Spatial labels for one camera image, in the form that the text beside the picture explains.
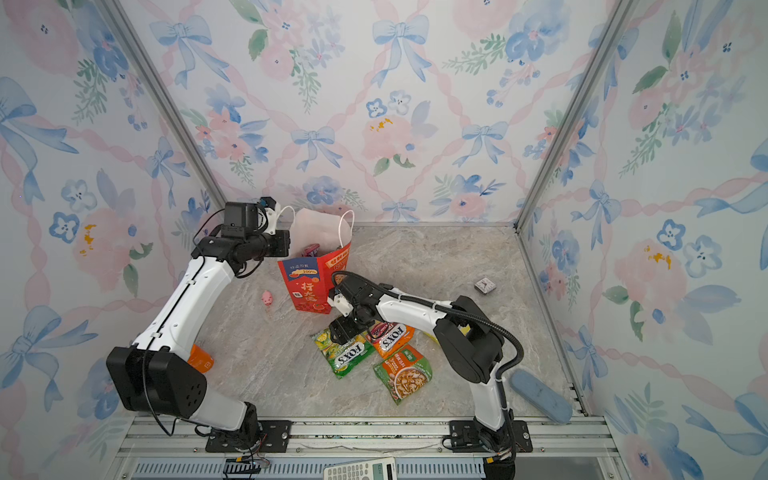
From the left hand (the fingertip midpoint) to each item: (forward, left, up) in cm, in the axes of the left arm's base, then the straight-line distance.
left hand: (290, 236), depth 81 cm
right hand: (-16, -13, -22) cm, 31 cm away
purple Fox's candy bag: (+6, -2, -12) cm, 14 cm away
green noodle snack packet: (-28, -32, -26) cm, 49 cm away
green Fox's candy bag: (-24, -15, -24) cm, 37 cm away
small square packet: (+1, -59, -24) cm, 64 cm away
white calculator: (-50, -24, -25) cm, 61 cm away
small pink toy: (-5, +13, -25) cm, 28 cm away
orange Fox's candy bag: (-18, -27, -24) cm, 40 cm away
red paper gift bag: (+11, -4, -15) cm, 19 cm away
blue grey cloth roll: (-35, -67, -24) cm, 79 cm away
